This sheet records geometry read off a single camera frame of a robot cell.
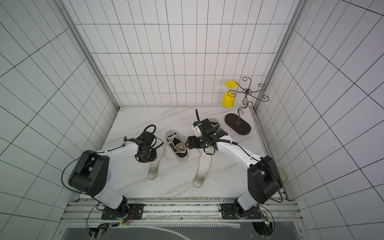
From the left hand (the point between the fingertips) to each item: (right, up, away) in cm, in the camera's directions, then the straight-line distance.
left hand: (151, 161), depth 91 cm
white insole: (+2, -2, -2) cm, 3 cm away
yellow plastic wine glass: (+48, +40, +1) cm, 62 cm away
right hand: (+25, +14, -6) cm, 29 cm away
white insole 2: (+33, -3, -3) cm, 33 cm away
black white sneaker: (+16, +10, +1) cm, 19 cm away
